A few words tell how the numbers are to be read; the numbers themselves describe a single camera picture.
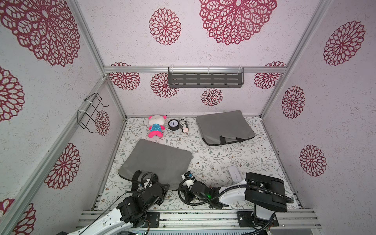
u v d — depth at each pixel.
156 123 1.09
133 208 0.57
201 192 0.64
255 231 0.59
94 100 0.82
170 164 0.88
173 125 1.13
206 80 1.00
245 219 0.76
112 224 0.52
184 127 1.09
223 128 1.10
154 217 0.75
